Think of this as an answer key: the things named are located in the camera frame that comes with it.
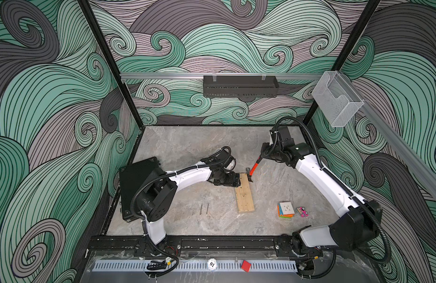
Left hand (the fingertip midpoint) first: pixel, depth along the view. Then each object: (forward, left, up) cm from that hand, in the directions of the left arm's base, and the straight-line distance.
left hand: (234, 181), depth 85 cm
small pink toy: (-13, -32, -5) cm, 34 cm away
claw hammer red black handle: (+7, -10, -3) cm, 12 cm away
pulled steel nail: (-11, +16, -7) cm, 21 cm away
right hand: (+9, -12, +13) cm, 20 cm away
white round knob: (-33, +11, -1) cm, 35 cm away
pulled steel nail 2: (-11, +13, -7) cm, 19 cm away
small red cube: (-33, -3, -6) cm, 34 cm away
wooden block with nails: (-9, -5, -3) cm, 11 cm away
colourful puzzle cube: (-13, -23, -3) cm, 26 cm away
